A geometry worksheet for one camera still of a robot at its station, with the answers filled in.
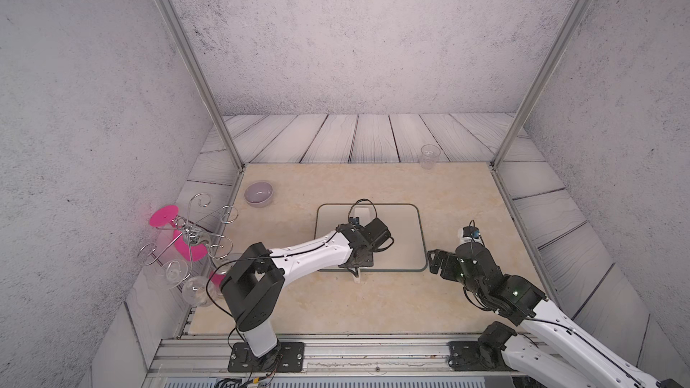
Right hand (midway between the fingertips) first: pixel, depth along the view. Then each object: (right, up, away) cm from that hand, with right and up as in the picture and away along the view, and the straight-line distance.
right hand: (443, 256), depth 77 cm
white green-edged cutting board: (-7, -3, +16) cm, 17 cm away
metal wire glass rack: (-66, +1, -16) cm, 68 cm away
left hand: (-22, -4, +8) cm, 23 cm away
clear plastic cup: (+8, +34, +43) cm, 55 cm away
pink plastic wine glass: (-66, +6, -10) cm, 67 cm away
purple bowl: (-63, +17, +30) cm, 72 cm away
